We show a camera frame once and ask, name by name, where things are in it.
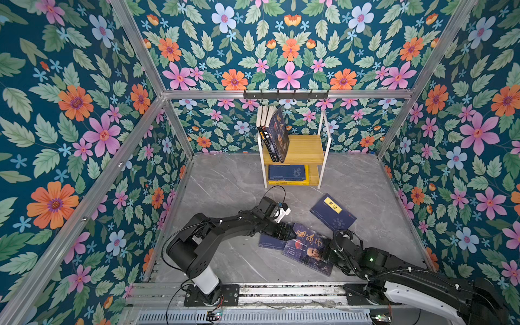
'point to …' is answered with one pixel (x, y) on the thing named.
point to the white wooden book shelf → (305, 162)
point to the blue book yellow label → (286, 172)
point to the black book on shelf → (261, 135)
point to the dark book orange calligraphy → (279, 134)
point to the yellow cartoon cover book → (292, 182)
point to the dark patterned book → (310, 249)
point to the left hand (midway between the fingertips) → (294, 232)
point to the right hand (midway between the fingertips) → (321, 257)
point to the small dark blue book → (332, 214)
